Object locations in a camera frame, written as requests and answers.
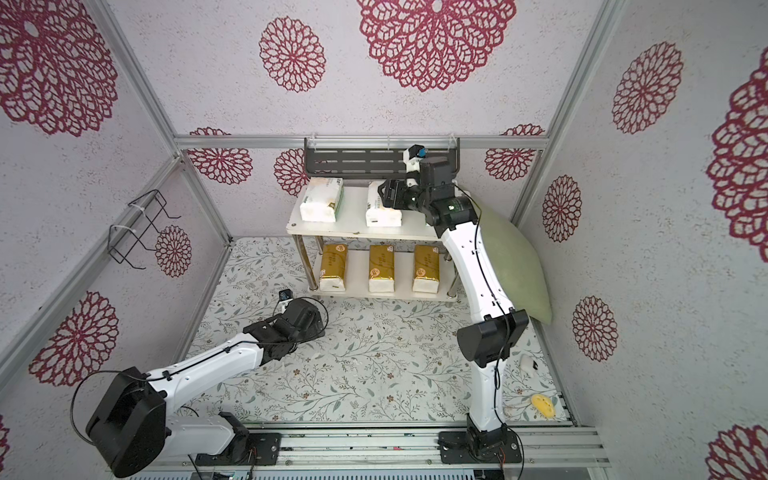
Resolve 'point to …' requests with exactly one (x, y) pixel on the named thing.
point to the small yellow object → (544, 404)
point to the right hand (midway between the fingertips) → (387, 184)
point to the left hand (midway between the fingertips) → (306, 326)
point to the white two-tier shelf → (353, 226)
